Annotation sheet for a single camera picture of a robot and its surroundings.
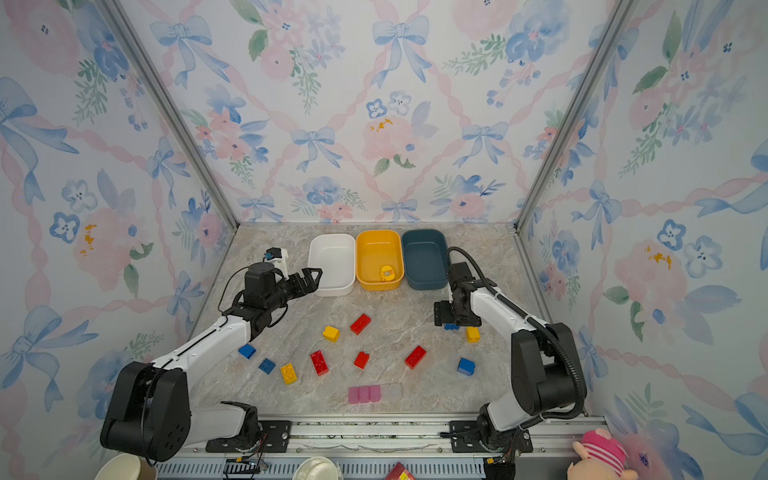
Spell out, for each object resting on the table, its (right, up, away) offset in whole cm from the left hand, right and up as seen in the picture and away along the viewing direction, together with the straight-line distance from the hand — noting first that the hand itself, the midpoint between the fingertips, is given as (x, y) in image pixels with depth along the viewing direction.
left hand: (311, 271), depth 86 cm
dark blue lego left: (-12, -27, -3) cm, 29 cm away
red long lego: (+14, -17, +6) cm, 22 cm away
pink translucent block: (+16, -33, -6) cm, 37 cm away
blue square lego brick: (+45, -28, -1) cm, 52 cm away
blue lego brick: (+42, -17, +6) cm, 46 cm away
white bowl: (+6, -46, -16) cm, 49 cm away
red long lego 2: (+3, -26, -2) cm, 26 cm away
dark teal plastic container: (+36, +3, +24) cm, 43 cm away
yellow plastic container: (+19, +3, +21) cm, 28 cm away
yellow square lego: (+5, -19, +3) cm, 20 cm away
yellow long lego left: (-6, -29, -3) cm, 29 cm away
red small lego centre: (+14, -26, 0) cm, 29 cm away
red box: (+24, -44, -20) cm, 54 cm away
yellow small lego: (+47, -19, +3) cm, 51 cm away
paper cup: (-34, -41, -22) cm, 57 cm away
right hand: (+42, -14, +5) cm, 44 cm away
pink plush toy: (+69, -40, -20) cm, 82 cm away
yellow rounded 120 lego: (+22, -2, +16) cm, 27 cm away
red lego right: (+30, -25, 0) cm, 39 cm away
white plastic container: (+3, +5, +24) cm, 25 cm away
